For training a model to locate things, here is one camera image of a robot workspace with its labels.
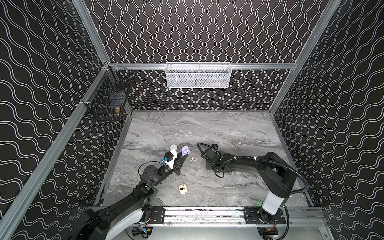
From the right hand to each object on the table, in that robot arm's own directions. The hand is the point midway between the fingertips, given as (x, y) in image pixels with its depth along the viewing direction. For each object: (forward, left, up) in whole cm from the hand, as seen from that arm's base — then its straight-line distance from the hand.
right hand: (212, 164), depth 94 cm
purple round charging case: (-5, +15, +24) cm, 29 cm away
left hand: (-7, +13, +24) cm, 28 cm away
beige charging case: (-16, +17, +3) cm, 24 cm away
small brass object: (+16, +54, +31) cm, 64 cm away
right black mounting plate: (-28, -20, +2) cm, 35 cm away
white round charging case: (+10, +25, +4) cm, 27 cm away
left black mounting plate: (-29, +29, +2) cm, 41 cm away
